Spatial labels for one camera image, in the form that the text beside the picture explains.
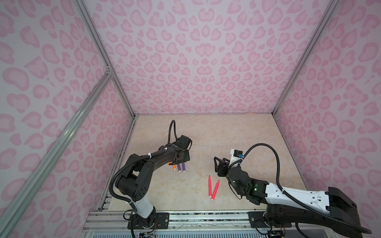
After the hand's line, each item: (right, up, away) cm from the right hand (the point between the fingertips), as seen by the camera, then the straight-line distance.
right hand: (216, 159), depth 77 cm
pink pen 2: (-1, -20, +4) cm, 20 cm away
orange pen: (-24, -8, +15) cm, 29 cm away
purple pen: (-21, -8, +15) cm, 27 cm away
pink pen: (-3, -16, +7) cm, 18 cm away
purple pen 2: (-18, -7, +14) cm, 24 cm away
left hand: (-17, -2, +17) cm, 24 cm away
